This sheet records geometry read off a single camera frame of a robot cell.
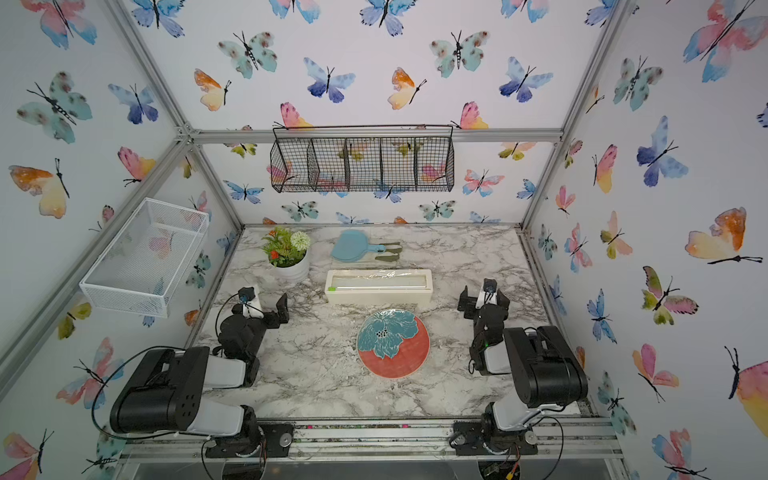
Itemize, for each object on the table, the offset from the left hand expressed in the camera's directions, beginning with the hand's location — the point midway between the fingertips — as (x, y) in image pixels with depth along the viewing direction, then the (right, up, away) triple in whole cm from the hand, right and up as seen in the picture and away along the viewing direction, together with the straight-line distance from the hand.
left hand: (272, 292), depth 89 cm
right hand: (+64, +2, +1) cm, 64 cm away
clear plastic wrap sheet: (+29, +6, +7) cm, 31 cm away
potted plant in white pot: (+4, +12, +3) cm, 13 cm away
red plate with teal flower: (+36, -15, -1) cm, 39 cm away
